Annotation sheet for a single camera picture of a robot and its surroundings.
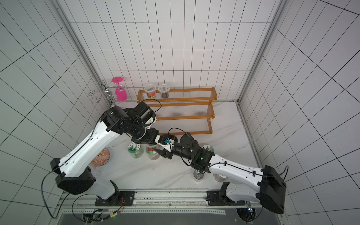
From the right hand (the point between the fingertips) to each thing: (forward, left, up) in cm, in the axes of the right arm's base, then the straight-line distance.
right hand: (152, 144), depth 65 cm
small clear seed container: (+31, -2, +7) cm, 32 cm away
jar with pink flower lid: (-8, -35, -20) cm, 41 cm away
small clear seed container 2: (+30, +6, +8) cm, 32 cm away
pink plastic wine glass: (+43, +34, -6) cm, 55 cm away
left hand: (-1, 0, +1) cm, 2 cm away
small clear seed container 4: (-7, -23, -21) cm, 32 cm away
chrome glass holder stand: (+34, +37, +2) cm, 51 cm away
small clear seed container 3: (-1, -3, -1) cm, 3 cm away
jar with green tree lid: (+4, +15, -18) cm, 24 cm away
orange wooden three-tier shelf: (+41, -15, -24) cm, 50 cm away
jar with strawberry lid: (+3, +4, -18) cm, 19 cm away
